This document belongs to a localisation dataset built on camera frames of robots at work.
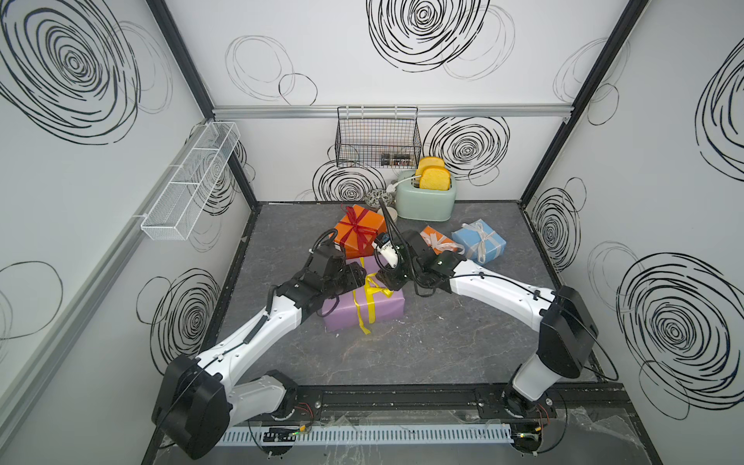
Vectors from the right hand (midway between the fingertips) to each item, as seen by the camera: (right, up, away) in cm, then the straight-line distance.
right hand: (383, 270), depth 82 cm
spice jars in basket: (+5, +33, +5) cm, 34 cm away
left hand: (-7, -1, -1) cm, 7 cm away
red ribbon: (-6, +10, +13) cm, 18 cm away
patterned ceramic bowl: (-4, +25, +37) cm, 45 cm away
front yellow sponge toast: (+19, +30, +20) cm, 41 cm away
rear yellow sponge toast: (+17, +37, +22) cm, 46 cm away
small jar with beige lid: (+4, +18, +27) cm, 33 cm away
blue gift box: (+34, +8, +16) cm, 38 cm away
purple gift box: (-12, -10, -5) cm, 17 cm away
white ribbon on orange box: (+18, +7, +14) cm, 24 cm away
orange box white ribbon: (+19, +10, +17) cm, 28 cm away
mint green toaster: (+11, +22, +26) cm, 36 cm away
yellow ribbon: (-4, -5, -2) cm, 6 cm away
